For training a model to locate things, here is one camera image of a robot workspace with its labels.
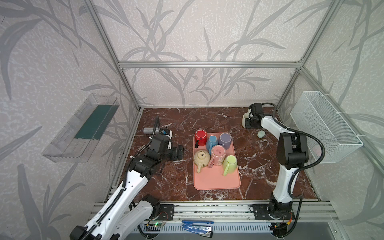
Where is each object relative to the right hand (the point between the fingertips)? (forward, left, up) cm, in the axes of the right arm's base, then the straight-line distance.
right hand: (250, 119), depth 102 cm
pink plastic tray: (-20, +15, -8) cm, 26 cm away
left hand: (-27, +46, +13) cm, 54 cm away
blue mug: (-19, +28, +2) cm, 33 cm away
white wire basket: (-19, -19, +27) cm, 38 cm away
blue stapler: (-61, +34, -5) cm, 70 cm away
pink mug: (-29, +25, +4) cm, 38 cm away
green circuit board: (-59, +56, -7) cm, 81 cm away
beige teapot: (-29, +34, 0) cm, 45 cm away
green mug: (-33, +18, +1) cm, 38 cm away
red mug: (-14, +34, +1) cm, 37 cm away
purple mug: (-13, +18, -3) cm, 23 cm away
